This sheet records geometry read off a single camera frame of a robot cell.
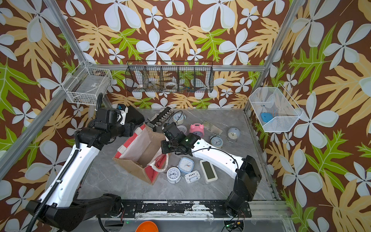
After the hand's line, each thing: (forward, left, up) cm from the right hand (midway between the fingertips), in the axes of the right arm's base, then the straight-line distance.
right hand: (161, 146), depth 77 cm
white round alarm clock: (-10, -7, -15) cm, 20 cm away
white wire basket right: (+24, -67, +10) cm, 72 cm away
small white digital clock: (-11, -17, -17) cm, 27 cm away
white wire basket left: (+33, +48, +16) cm, 60 cm away
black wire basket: (+48, -2, +13) cm, 49 cm away
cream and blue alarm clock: (+36, -7, -15) cm, 39 cm away
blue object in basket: (+14, -59, +7) cm, 61 cm away
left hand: (+7, +16, +11) cm, 21 cm away
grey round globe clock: (+17, -46, -12) cm, 50 cm away
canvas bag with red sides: (+4, +15, -13) cm, 21 cm away
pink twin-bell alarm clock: (+18, -22, -9) cm, 30 cm away
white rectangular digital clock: (-8, -27, -16) cm, 32 cm away
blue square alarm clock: (-4, -13, -15) cm, 21 cm away
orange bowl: (-34, +5, -15) cm, 38 cm away
